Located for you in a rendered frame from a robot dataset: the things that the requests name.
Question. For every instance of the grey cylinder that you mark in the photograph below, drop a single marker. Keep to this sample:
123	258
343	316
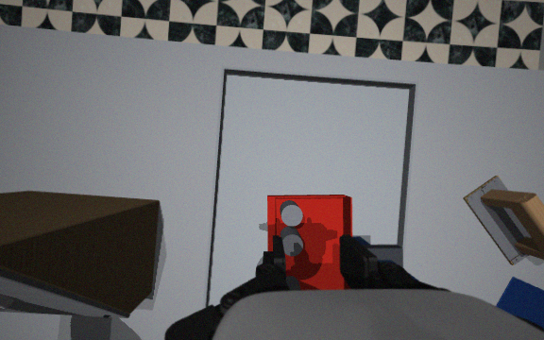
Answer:
290	212
292	242
293	283

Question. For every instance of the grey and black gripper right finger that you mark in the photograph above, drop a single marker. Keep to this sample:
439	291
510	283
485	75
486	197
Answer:
361	270

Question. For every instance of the blue open bin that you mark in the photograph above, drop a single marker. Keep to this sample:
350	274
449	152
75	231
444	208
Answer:
524	300

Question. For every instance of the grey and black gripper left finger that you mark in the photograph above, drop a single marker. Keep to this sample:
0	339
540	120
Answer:
270	277

